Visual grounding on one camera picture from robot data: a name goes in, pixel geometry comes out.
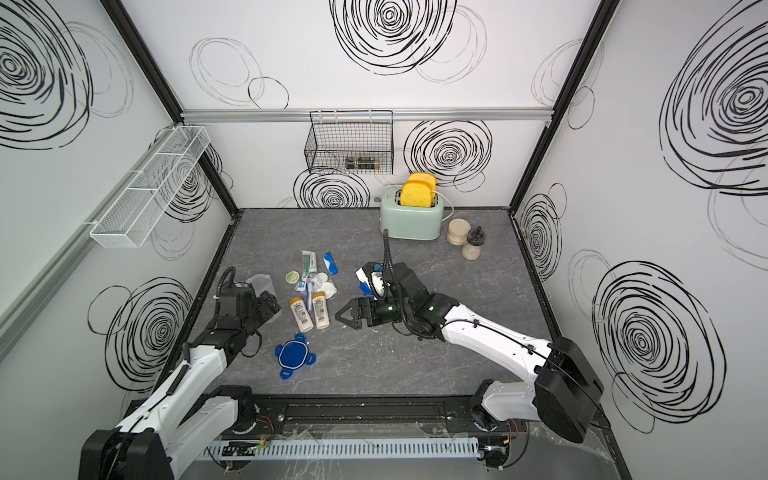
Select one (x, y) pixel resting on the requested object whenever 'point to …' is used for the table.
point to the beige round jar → (458, 231)
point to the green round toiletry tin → (292, 277)
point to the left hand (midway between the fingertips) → (264, 303)
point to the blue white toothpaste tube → (309, 296)
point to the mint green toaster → (409, 222)
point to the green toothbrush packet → (309, 262)
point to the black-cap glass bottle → (475, 239)
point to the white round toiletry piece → (322, 284)
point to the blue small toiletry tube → (330, 263)
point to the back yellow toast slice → (424, 177)
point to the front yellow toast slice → (415, 194)
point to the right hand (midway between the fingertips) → (346, 318)
